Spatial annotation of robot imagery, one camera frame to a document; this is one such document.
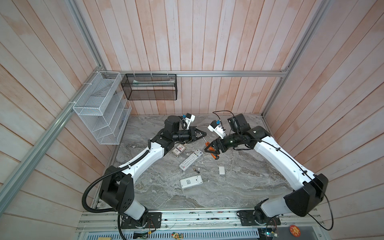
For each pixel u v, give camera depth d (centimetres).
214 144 64
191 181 85
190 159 93
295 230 70
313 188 40
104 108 73
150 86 103
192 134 67
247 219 73
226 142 65
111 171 44
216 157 72
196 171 90
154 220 73
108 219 75
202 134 73
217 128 66
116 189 42
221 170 91
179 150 98
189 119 72
